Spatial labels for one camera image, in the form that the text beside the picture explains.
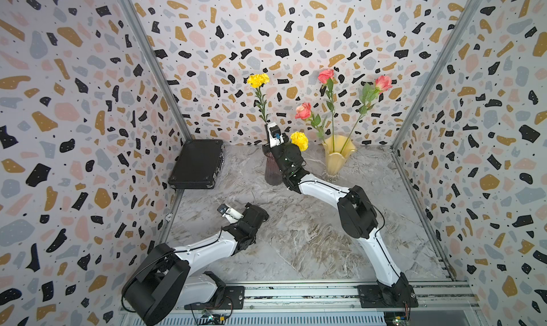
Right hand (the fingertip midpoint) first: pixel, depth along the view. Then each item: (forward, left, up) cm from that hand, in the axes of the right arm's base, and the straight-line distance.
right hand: (268, 125), depth 82 cm
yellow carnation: (-6, -12, -1) cm, 14 cm away
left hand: (-22, +8, -28) cm, 36 cm away
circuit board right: (-56, -44, -35) cm, 80 cm away
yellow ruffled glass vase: (+7, -30, -19) cm, 36 cm away
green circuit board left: (-58, +16, -34) cm, 69 cm away
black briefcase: (+5, +39, -30) cm, 50 cm away
